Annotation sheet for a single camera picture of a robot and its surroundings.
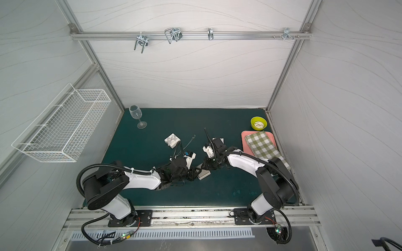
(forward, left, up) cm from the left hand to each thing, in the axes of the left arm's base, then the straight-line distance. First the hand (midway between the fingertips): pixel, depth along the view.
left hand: (201, 171), depth 84 cm
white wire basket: (+5, +62, +27) cm, 68 cm away
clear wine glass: (+36, +45, +8) cm, 58 cm away
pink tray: (+18, -28, -4) cm, 33 cm away
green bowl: (+36, -39, -1) cm, 53 cm away
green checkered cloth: (+19, -39, -4) cm, 44 cm away
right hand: (+3, 0, 0) cm, 3 cm away
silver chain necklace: (+26, +6, -4) cm, 27 cm away
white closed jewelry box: (+21, +20, -1) cm, 29 cm away
